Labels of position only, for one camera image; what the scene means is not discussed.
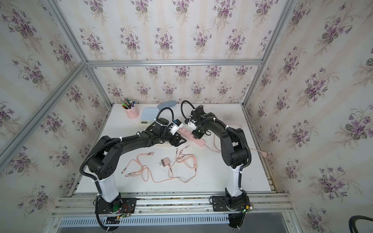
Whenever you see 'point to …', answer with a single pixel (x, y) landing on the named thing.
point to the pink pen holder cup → (132, 113)
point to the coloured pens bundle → (127, 104)
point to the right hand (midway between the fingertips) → (200, 136)
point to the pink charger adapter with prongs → (164, 162)
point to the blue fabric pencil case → (166, 104)
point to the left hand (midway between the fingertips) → (183, 137)
